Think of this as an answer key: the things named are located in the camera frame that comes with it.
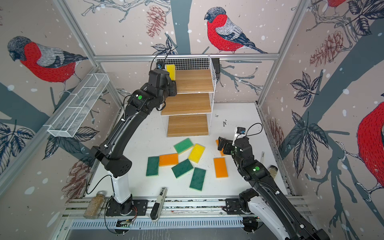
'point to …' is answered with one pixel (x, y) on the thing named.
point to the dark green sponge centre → (182, 168)
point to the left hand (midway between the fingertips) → (169, 82)
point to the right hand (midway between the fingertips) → (224, 141)
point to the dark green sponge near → (197, 179)
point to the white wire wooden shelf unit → (188, 113)
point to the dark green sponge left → (152, 166)
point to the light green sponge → (183, 145)
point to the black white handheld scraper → (156, 209)
